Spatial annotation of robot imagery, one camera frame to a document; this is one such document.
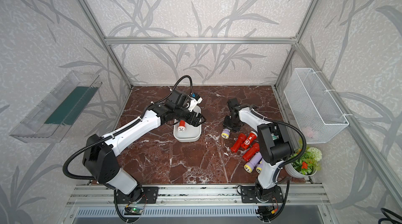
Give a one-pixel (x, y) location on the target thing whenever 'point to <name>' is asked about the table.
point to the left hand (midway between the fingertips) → (200, 117)
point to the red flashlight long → (240, 138)
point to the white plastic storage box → (191, 134)
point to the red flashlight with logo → (249, 140)
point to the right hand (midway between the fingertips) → (224, 126)
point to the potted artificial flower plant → (306, 165)
